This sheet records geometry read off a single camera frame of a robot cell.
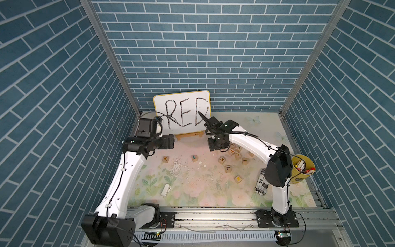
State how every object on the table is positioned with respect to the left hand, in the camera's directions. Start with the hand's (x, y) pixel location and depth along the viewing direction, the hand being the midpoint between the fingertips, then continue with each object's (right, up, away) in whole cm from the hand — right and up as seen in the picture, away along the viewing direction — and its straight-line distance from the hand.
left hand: (169, 139), depth 76 cm
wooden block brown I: (+38, -12, +18) cm, 44 cm away
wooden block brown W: (+28, -14, +17) cm, 36 cm away
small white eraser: (-3, -27, +5) cm, 28 cm away
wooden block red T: (+35, -10, +20) cm, 41 cm away
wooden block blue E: (+11, -13, +18) cm, 25 cm away
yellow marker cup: (+70, -16, +6) cm, 72 cm away
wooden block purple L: (+31, -19, +13) cm, 38 cm away
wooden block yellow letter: (+36, -23, +9) cm, 44 cm away
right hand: (+23, -6, +11) cm, 26 cm away
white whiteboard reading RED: (+1, +15, +20) cm, 25 cm away
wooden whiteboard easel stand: (0, 0, +26) cm, 26 cm away
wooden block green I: (+42, -15, +16) cm, 47 cm away
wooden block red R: (-6, -14, +17) cm, 23 cm away
